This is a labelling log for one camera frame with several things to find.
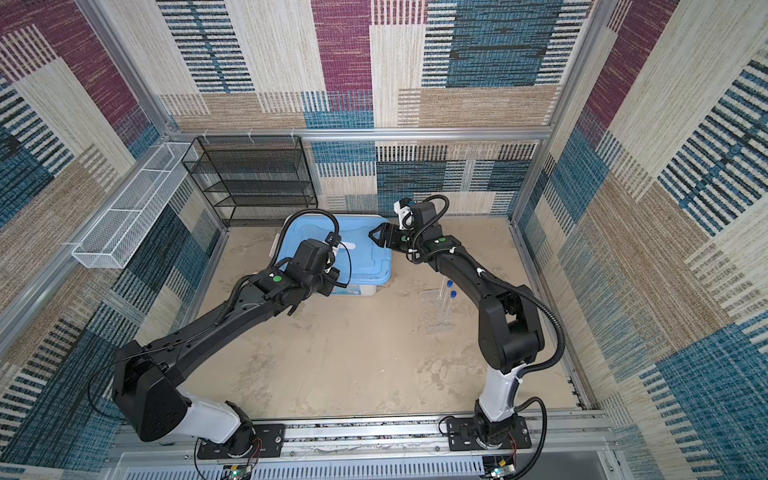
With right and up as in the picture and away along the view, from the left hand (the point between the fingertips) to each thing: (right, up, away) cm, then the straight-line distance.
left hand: (326, 262), depth 81 cm
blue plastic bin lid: (+11, 0, +5) cm, 12 cm away
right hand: (+13, +6, +6) cm, 16 cm away
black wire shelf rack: (-32, +28, +28) cm, 51 cm away
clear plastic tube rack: (+31, -16, +11) cm, 37 cm away
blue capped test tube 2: (+34, -9, +1) cm, 35 cm away
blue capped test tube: (+33, -6, +3) cm, 34 cm away
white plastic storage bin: (+5, -9, +15) cm, 18 cm away
